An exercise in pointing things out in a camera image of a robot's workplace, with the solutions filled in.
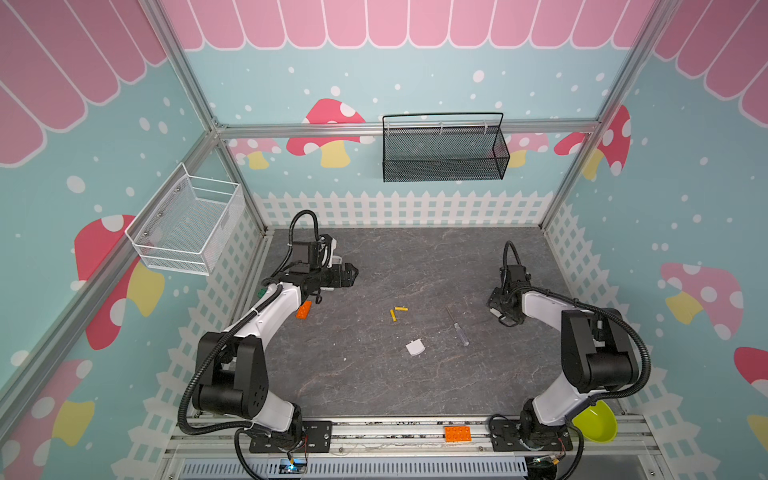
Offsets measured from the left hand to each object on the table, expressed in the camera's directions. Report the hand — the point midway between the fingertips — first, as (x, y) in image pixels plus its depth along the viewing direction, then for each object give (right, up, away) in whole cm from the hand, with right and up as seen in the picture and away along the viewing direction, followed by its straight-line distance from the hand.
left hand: (344, 275), depth 90 cm
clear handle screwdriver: (+36, -18, +2) cm, 40 cm away
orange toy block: (-14, -12, +7) cm, 20 cm away
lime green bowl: (+67, -37, -14) cm, 78 cm away
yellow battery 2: (+15, -13, +6) cm, 21 cm away
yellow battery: (+17, -11, +8) cm, 21 cm away
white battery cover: (+22, -22, 0) cm, 31 cm away
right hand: (+50, -10, +8) cm, 52 cm away
